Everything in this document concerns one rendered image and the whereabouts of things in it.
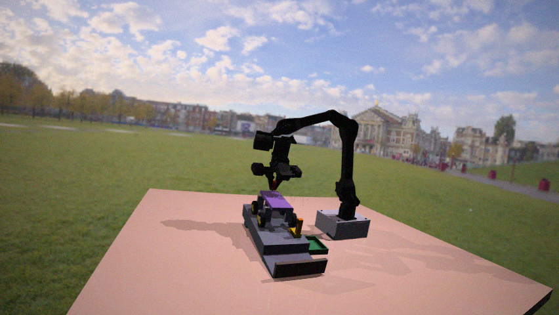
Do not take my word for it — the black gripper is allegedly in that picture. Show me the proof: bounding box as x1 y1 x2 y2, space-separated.
251 152 302 191

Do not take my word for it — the green tray floor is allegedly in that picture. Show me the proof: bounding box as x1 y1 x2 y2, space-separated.
309 240 322 249

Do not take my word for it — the grey ramp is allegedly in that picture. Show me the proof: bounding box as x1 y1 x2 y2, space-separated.
242 202 328 278

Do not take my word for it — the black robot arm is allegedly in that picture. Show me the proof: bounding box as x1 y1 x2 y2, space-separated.
253 110 360 221

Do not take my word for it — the yellow wedge chock with orange handle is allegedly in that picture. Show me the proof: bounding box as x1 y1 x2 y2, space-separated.
288 219 303 238

